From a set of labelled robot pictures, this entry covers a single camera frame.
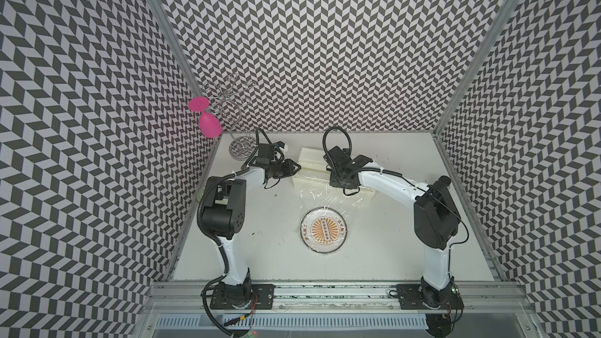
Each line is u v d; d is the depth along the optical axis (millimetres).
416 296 735
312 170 987
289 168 869
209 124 930
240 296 643
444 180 890
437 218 495
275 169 862
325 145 722
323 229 867
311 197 921
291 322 693
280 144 929
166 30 829
